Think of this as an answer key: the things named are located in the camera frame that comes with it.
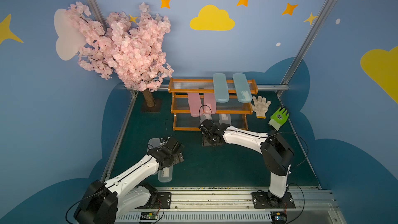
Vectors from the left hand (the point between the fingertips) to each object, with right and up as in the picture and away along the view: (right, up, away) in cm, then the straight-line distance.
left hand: (175, 156), depth 85 cm
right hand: (+19, +8, +6) cm, 22 cm away
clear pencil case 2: (-4, -9, -4) cm, 10 cm away
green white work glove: (+68, +20, +20) cm, 74 cm away
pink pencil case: (+20, +30, +7) cm, 37 cm away
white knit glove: (+60, +28, +29) cm, 72 cm away
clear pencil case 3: (+18, +22, +19) cm, 34 cm away
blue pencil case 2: (+37, +34, -6) cm, 51 cm away
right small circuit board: (+52, -25, -13) cm, 59 cm away
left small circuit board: (-10, -24, -14) cm, 29 cm away
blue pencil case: (+25, +38, -3) cm, 46 cm away
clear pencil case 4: (+31, +20, +18) cm, 41 cm away
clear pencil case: (-15, +6, +8) cm, 18 cm away
